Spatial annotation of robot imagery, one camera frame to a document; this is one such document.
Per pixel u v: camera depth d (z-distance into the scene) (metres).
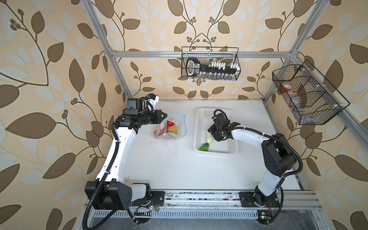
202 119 1.05
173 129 0.94
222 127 0.73
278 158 0.47
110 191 0.37
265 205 0.71
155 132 1.05
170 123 0.99
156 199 0.75
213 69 0.83
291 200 0.75
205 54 0.90
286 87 0.81
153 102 0.67
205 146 0.91
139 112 0.59
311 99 0.73
